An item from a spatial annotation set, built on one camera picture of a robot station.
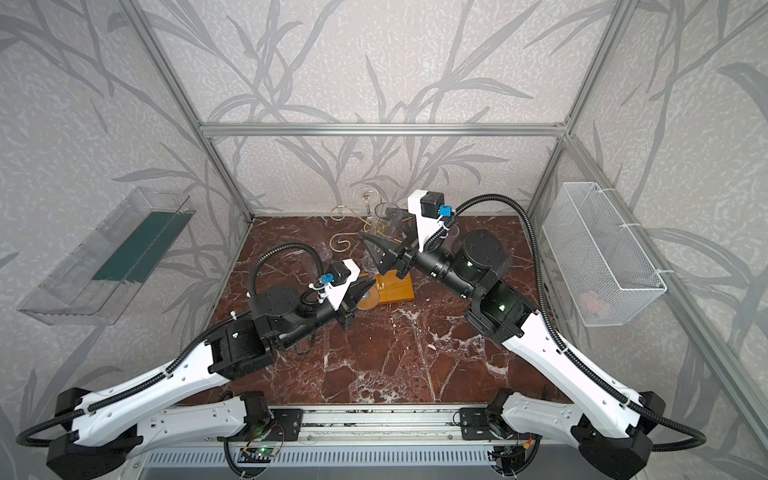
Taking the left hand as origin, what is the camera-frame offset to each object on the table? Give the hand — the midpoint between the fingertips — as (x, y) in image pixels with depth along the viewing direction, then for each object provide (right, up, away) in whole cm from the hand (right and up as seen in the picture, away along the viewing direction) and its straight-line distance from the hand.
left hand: (376, 273), depth 59 cm
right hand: (+1, +11, -8) cm, 14 cm away
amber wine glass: (-1, -6, 0) cm, 6 cm away
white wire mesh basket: (+47, -1, +2) cm, 47 cm away
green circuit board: (-31, -46, +13) cm, 57 cm away
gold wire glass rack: (-22, +18, +65) cm, 71 cm away
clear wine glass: (-5, +19, +20) cm, 28 cm away
